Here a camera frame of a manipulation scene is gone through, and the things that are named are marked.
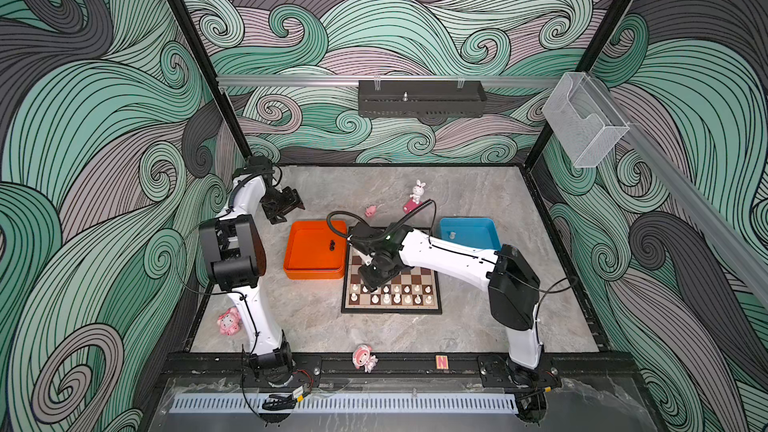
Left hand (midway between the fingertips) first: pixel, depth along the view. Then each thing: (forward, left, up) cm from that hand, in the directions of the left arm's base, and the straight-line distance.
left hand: (296, 207), depth 95 cm
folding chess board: (-24, -37, -8) cm, 45 cm away
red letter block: (-42, -44, -8) cm, 61 cm away
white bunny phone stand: (+10, -40, -8) cm, 42 cm away
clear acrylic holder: (+13, -86, +25) cm, 91 cm away
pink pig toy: (+5, -24, -8) cm, 25 cm away
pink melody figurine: (-41, -23, -6) cm, 48 cm away
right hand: (-23, -25, -3) cm, 35 cm away
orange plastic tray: (-11, -6, -9) cm, 16 cm away
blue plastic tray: (-2, -62, -10) cm, 63 cm away
